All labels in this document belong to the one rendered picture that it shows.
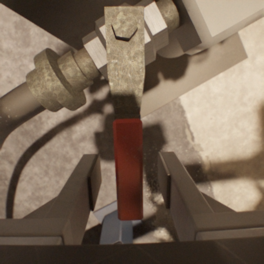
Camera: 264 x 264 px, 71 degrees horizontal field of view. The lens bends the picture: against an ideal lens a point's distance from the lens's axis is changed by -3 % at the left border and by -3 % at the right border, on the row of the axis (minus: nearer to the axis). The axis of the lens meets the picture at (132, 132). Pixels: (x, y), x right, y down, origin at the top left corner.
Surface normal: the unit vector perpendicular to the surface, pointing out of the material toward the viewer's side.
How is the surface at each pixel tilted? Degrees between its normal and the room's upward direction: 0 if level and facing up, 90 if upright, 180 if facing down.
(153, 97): 0
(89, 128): 0
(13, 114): 15
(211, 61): 0
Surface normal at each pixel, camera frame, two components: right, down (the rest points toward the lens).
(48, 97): 0.25, 0.60
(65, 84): 0.89, -0.38
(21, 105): 0.25, 0.40
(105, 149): 0.02, 0.25
